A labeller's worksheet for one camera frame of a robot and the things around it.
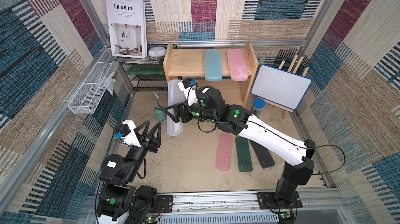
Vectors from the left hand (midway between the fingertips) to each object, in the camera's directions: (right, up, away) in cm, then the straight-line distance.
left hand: (154, 122), depth 58 cm
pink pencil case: (+30, -24, +29) cm, 48 cm away
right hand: (+5, +6, +2) cm, 8 cm away
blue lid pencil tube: (+48, +7, +29) cm, 57 cm away
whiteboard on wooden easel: (+64, +15, +34) cm, 74 cm away
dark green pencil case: (+40, -25, +27) cm, 54 cm away
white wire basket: (-48, +13, +35) cm, 61 cm away
